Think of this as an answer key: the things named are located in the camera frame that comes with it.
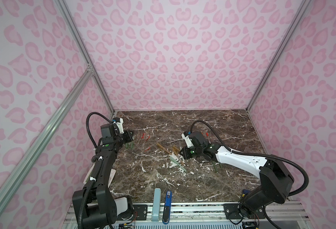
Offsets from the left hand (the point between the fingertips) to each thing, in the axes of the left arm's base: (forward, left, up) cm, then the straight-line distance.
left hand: (133, 130), depth 84 cm
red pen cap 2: (+7, -5, -19) cm, 21 cm away
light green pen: (-12, -26, -18) cm, 34 cm away
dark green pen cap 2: (+1, +5, -19) cm, 19 cm away
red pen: (+9, -48, -18) cm, 52 cm away
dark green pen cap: (+1, +8, -18) cm, 20 cm away
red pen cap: (+8, -2, -19) cm, 20 cm away
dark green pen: (-14, -50, -19) cm, 55 cm away
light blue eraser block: (-36, -15, -12) cm, 41 cm away
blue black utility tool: (-39, -20, -19) cm, 48 cm away
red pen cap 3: (-2, -6, -19) cm, 20 cm away
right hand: (-11, -28, -8) cm, 31 cm away
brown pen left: (-2, -17, -19) cm, 25 cm away
